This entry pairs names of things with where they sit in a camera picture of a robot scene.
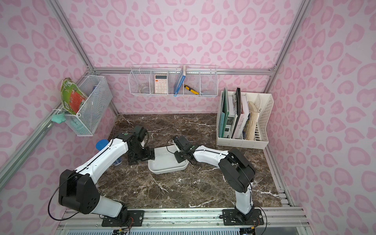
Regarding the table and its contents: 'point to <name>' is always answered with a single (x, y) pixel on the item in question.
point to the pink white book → (243, 118)
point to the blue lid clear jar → (101, 143)
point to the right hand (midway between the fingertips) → (178, 154)
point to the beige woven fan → (252, 121)
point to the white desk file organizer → (264, 102)
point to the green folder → (223, 116)
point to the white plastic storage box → (165, 161)
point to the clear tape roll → (144, 90)
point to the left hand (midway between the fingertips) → (147, 157)
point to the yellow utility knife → (191, 89)
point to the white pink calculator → (161, 83)
